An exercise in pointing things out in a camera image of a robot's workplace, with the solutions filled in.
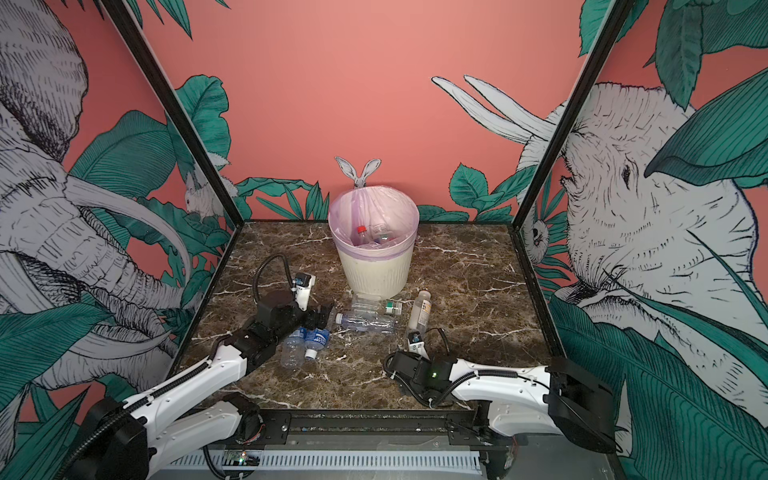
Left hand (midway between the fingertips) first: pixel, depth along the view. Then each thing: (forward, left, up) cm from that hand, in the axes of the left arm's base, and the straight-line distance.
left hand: (320, 293), depth 83 cm
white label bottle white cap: (-1, -29, -10) cm, 31 cm away
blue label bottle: (-10, +10, -16) cm, 21 cm away
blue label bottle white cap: (-10, +2, -9) cm, 14 cm away
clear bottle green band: (+3, -15, -16) cm, 22 cm away
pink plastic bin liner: (+26, -15, +1) cm, 30 cm away
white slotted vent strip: (-38, -4, -15) cm, 41 cm away
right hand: (-20, -24, -13) cm, 34 cm away
